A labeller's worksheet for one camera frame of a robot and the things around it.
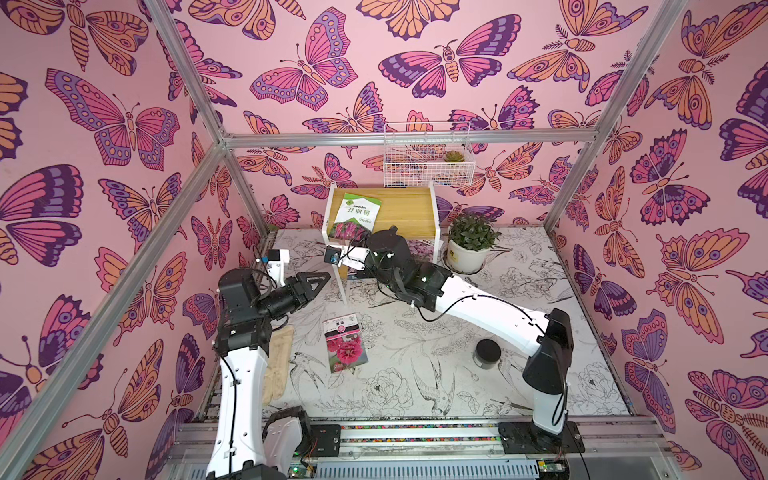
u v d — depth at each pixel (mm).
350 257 604
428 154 963
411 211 791
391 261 531
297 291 612
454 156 922
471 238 944
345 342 910
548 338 462
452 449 730
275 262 649
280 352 892
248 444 396
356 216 763
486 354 806
